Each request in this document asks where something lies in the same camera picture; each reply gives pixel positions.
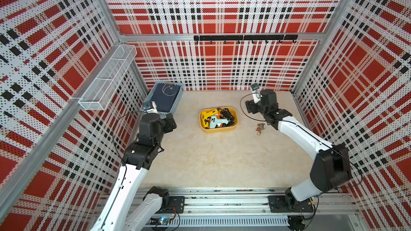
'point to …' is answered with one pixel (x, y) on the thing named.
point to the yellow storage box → (234, 111)
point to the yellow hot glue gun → (205, 115)
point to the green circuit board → (161, 221)
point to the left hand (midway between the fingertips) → (167, 116)
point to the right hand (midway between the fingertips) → (256, 97)
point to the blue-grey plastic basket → (166, 95)
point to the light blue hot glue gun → (214, 120)
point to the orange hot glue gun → (218, 116)
